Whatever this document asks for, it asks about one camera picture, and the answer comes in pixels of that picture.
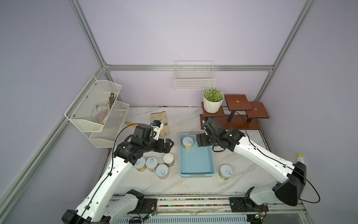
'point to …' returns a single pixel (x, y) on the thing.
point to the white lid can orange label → (168, 160)
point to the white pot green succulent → (213, 99)
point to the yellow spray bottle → (300, 158)
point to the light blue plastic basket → (198, 161)
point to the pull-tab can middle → (151, 164)
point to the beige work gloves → (161, 116)
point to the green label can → (225, 172)
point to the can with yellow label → (187, 142)
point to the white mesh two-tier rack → (97, 112)
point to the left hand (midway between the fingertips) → (165, 144)
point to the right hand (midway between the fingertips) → (204, 140)
